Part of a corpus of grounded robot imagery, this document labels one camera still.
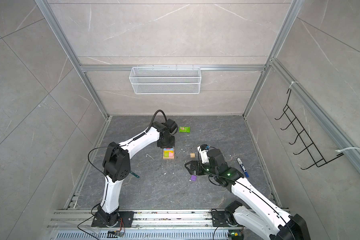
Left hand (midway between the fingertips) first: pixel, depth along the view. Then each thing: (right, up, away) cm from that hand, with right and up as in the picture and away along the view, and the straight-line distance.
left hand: (171, 143), depth 93 cm
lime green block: (-3, -8, +2) cm, 9 cm away
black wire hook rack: (+62, -2, -32) cm, 70 cm away
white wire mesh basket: (-4, +43, +8) cm, 44 cm away
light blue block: (-4, -4, -1) cm, 5 cm away
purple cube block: (+14, -20, -7) cm, 25 cm away
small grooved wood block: (+14, -9, +3) cm, 17 cm away
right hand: (+12, -10, -15) cm, 21 cm away
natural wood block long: (-1, -10, +2) cm, 10 cm away
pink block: (0, -8, +1) cm, 8 cm away
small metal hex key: (-15, -9, +4) cm, 18 cm away
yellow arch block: (-1, -5, +1) cm, 6 cm away
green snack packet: (+9, +9, +17) cm, 21 cm away
